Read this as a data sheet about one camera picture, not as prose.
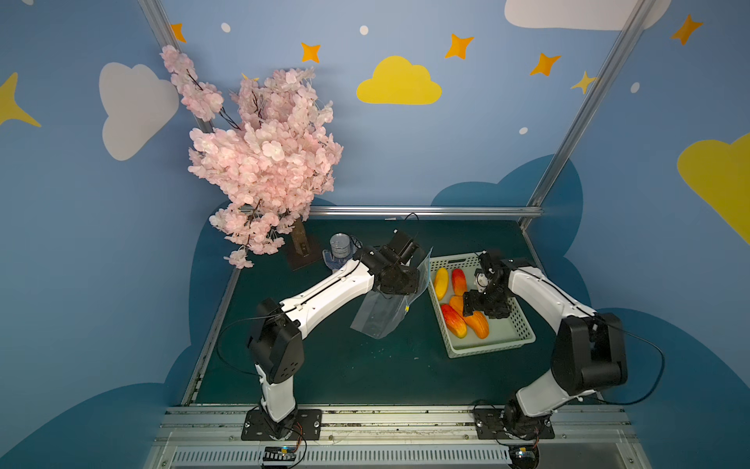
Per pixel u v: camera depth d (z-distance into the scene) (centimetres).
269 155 55
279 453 73
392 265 61
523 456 73
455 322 89
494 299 74
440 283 98
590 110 87
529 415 63
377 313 96
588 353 45
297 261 108
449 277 102
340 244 107
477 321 88
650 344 40
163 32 71
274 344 45
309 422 75
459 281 99
